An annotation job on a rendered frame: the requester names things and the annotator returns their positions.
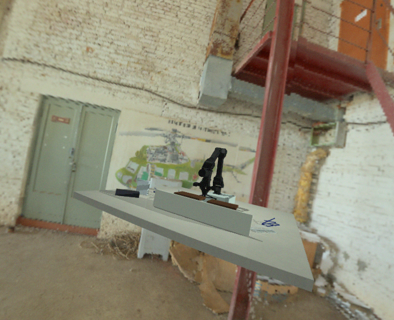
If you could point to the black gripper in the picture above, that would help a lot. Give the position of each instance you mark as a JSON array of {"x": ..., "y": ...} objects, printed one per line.
[{"x": 208, "y": 188}]

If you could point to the white rectangular panel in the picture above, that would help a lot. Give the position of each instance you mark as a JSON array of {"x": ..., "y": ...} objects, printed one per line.
[{"x": 218, "y": 216}]

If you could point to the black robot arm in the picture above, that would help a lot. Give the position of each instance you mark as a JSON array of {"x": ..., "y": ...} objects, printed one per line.
[{"x": 207, "y": 169}]

